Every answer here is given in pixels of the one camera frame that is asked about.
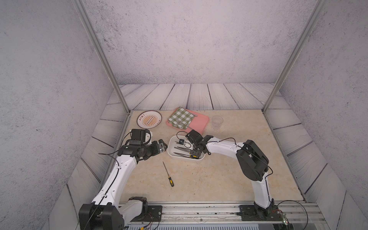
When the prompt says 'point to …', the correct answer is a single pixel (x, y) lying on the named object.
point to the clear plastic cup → (216, 120)
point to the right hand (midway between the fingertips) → (195, 145)
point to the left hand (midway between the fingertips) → (163, 148)
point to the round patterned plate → (149, 119)
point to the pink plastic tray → (198, 123)
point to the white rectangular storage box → (177, 148)
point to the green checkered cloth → (181, 118)
